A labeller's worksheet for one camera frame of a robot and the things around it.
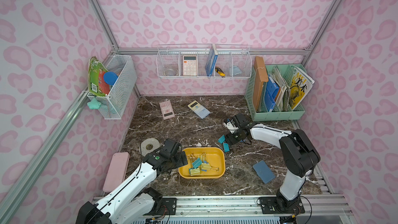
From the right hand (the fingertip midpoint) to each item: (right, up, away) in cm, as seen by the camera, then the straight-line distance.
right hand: (230, 136), depth 96 cm
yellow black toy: (-7, +40, -1) cm, 41 cm away
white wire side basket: (-59, +19, -23) cm, 66 cm away
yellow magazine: (+45, +34, +2) cm, 56 cm away
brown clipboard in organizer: (+14, +35, -13) cm, 39 cm away
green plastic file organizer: (+37, +16, +11) cm, 41 cm away
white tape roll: (-50, -5, -2) cm, 50 cm away
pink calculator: (-42, +16, +14) cm, 47 cm away
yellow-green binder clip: (-16, -13, -12) cm, 24 cm away
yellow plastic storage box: (-10, -10, -8) cm, 16 cm away
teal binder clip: (-20, -12, -14) cm, 27 cm away
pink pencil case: (-63, -16, -13) cm, 66 cm away
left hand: (-29, -9, -14) cm, 33 cm away
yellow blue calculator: (-18, +15, +14) cm, 27 cm away
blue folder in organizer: (+26, +29, +2) cm, 39 cm away
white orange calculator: (-25, +43, -2) cm, 50 cm away
